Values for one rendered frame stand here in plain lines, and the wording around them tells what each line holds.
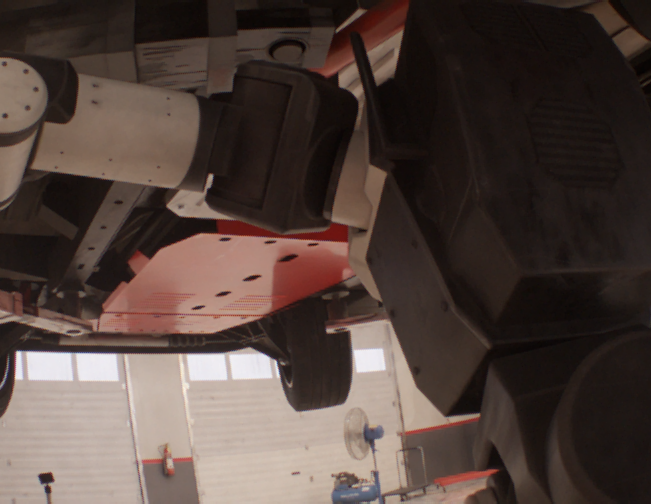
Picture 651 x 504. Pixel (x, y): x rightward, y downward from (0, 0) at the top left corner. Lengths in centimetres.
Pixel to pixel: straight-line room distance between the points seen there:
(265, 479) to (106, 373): 316
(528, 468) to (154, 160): 39
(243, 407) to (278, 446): 91
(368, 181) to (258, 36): 25
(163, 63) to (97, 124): 22
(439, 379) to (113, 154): 33
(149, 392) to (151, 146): 999
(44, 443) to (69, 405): 77
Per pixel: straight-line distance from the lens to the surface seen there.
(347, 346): 289
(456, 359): 52
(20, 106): 51
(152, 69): 77
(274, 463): 1135
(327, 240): 180
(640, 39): 146
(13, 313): 181
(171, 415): 1060
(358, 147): 62
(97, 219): 159
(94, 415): 1028
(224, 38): 72
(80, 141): 56
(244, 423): 1116
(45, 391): 1017
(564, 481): 34
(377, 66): 107
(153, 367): 1062
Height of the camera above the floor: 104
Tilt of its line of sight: 18 degrees up
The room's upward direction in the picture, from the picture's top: 8 degrees counter-clockwise
